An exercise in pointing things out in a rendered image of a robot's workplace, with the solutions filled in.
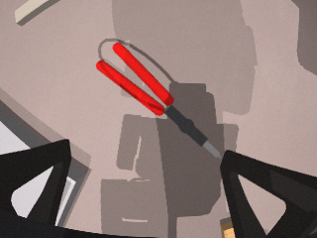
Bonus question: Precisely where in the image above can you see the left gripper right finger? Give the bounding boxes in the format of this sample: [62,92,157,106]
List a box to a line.
[220,150,317,238]

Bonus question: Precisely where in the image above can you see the red-handled pliers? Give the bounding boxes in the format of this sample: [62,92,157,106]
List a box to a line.
[96,43,222,159]

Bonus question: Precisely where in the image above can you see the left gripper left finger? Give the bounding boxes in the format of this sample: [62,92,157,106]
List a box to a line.
[0,139,71,226]

